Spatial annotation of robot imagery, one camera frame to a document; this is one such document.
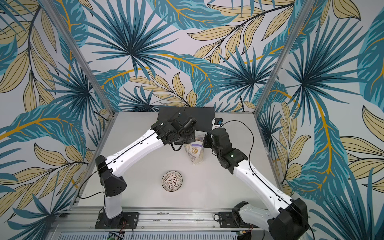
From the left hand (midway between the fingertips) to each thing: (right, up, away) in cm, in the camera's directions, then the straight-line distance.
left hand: (191, 140), depth 75 cm
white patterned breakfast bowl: (-11, -24, +11) cm, 29 cm away
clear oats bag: (+2, -6, +3) cm, 7 cm away
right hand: (+3, +2, +1) cm, 4 cm away
